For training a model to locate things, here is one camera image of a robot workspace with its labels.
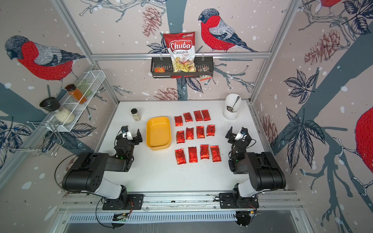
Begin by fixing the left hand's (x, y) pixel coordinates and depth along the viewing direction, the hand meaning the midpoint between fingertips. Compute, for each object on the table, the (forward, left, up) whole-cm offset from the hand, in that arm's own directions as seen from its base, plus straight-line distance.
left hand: (133, 127), depth 90 cm
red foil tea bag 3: (+18, -43, -11) cm, 48 cm away
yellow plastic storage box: (+3, -14, -11) cm, 18 cm away
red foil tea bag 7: (+3, -44, -10) cm, 45 cm away
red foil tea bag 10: (-13, -38, -11) cm, 42 cm away
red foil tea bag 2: (+16, -35, -10) cm, 40 cm away
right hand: (-1, -67, +1) cm, 67 cm away
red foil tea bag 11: (-13, -53, -10) cm, 55 cm away
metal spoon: (+22, -68, -7) cm, 72 cm away
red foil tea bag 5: (-1, -30, -10) cm, 31 cm away
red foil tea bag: (+13, -28, -10) cm, 32 cm away
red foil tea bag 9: (-15, -30, -9) cm, 35 cm away
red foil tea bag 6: (+1, -36, -9) cm, 37 cm away
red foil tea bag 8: (+4, -51, -10) cm, 52 cm away
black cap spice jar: (+16, +4, -2) cm, 16 cm away
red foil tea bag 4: (+19, -49, -11) cm, 53 cm away
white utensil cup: (+23, -66, +1) cm, 69 cm away
